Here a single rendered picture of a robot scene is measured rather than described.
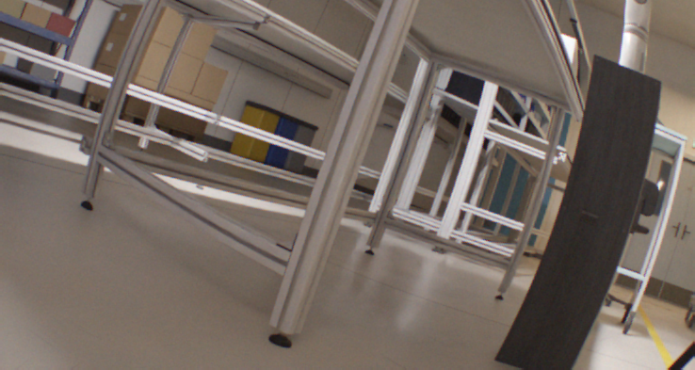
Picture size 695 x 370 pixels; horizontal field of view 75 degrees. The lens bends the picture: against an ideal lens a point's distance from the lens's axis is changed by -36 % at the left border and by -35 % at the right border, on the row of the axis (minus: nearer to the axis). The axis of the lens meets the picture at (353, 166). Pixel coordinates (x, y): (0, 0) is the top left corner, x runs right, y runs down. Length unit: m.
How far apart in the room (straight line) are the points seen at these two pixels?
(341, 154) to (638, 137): 0.80
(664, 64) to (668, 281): 3.18
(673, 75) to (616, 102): 6.98
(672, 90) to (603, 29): 1.51
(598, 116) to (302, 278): 0.84
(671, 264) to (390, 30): 7.33
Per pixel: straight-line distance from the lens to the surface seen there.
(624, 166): 1.51
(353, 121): 1.08
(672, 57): 8.61
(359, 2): 2.43
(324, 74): 4.85
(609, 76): 1.57
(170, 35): 4.96
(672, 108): 8.36
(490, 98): 4.33
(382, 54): 1.09
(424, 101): 3.03
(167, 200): 1.30
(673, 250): 8.16
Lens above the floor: 0.35
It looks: level
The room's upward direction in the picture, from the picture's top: 20 degrees clockwise
